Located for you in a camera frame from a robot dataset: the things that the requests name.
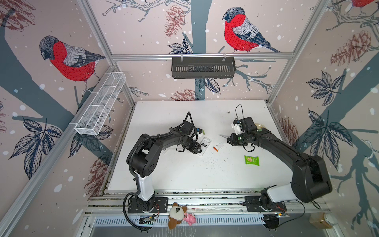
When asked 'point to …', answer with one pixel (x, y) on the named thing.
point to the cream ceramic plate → (259, 126)
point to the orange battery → (217, 150)
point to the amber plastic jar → (322, 220)
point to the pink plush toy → (191, 219)
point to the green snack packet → (249, 160)
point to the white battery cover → (220, 145)
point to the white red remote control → (205, 143)
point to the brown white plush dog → (176, 215)
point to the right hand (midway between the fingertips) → (228, 141)
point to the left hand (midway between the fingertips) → (197, 148)
